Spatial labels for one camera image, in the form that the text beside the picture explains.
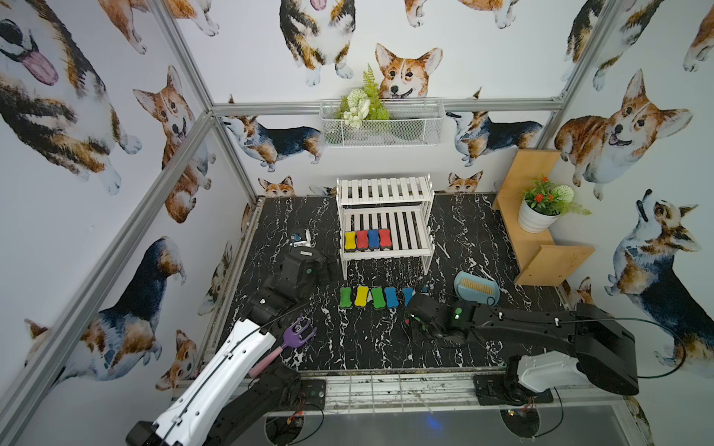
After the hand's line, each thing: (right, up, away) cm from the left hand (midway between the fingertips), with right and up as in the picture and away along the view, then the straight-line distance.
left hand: (320, 252), depth 75 cm
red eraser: (+11, +2, +15) cm, 19 cm away
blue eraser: (+14, +3, +15) cm, 21 cm away
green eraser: (+5, -17, +16) cm, 24 cm away
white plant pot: (+69, +8, +20) cm, 72 cm away
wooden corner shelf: (+62, -3, +7) cm, 63 cm away
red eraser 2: (+18, +3, +16) cm, 24 cm away
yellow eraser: (+7, +2, +15) cm, 17 cm away
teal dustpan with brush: (+48, -14, +18) cm, 53 cm away
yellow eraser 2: (+11, -16, +16) cm, 25 cm away
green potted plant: (+72, +15, +16) cm, 76 cm away
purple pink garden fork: (-10, -27, +9) cm, 30 cm away
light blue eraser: (+21, -17, +16) cm, 31 cm away
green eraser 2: (+16, -17, +16) cm, 29 cm away
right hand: (+26, -21, +7) cm, 34 cm away
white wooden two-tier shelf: (+17, +9, +23) cm, 30 cm away
